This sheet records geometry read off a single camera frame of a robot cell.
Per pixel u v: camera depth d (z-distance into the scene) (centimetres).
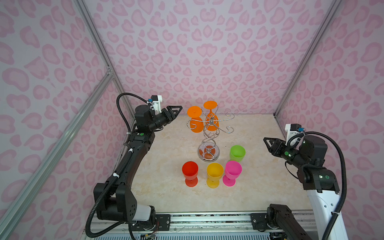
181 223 75
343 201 40
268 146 63
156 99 68
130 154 50
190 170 76
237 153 85
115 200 41
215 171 80
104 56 85
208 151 98
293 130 58
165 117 65
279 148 57
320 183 43
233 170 80
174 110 68
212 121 75
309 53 84
